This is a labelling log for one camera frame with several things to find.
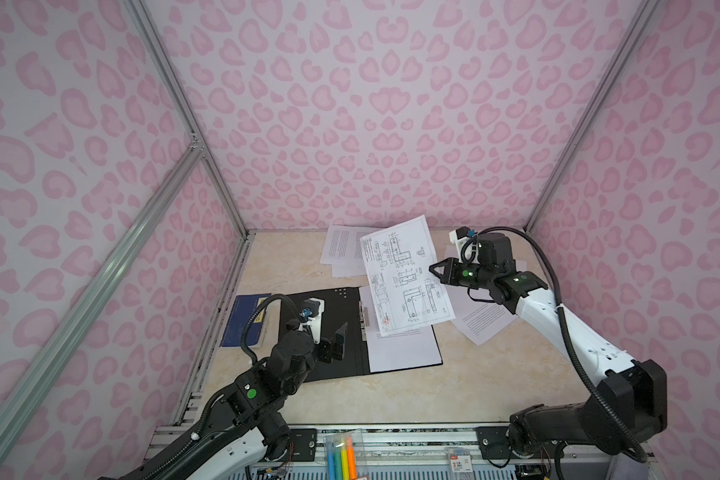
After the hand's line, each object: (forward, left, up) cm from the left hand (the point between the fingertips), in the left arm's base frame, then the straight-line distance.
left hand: (332, 318), depth 72 cm
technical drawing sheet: (+8, -19, -3) cm, 21 cm away
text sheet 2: (+9, -44, -21) cm, 50 cm away
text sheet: (+43, +1, -22) cm, 49 cm away
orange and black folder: (+16, 0, -22) cm, 27 cm away
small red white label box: (-28, -30, -19) cm, 45 cm away
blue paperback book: (+15, +33, -21) cm, 41 cm away
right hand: (+13, -25, +3) cm, 29 cm away
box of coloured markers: (-25, -2, -19) cm, 32 cm away
